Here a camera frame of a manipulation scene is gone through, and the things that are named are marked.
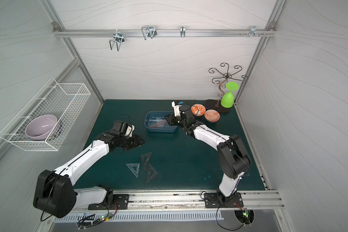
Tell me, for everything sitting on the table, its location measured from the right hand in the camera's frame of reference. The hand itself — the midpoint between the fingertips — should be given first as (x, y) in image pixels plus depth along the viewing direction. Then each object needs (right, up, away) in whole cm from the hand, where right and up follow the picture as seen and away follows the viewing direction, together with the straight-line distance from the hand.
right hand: (165, 116), depth 87 cm
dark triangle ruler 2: (-9, -36, -5) cm, 38 cm away
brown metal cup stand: (+39, +9, +29) cm, 49 cm away
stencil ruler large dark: (-6, -6, +17) cm, 20 cm away
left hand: (-13, -16, -4) cm, 21 cm away
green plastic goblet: (+40, +11, +3) cm, 41 cm away
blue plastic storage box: (-5, +1, +21) cm, 21 cm away
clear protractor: (-11, -4, +21) cm, 24 cm away
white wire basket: (-55, +9, -9) cm, 56 cm away
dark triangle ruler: (-12, -29, 0) cm, 32 cm away
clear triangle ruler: (-17, -33, -3) cm, 38 cm away
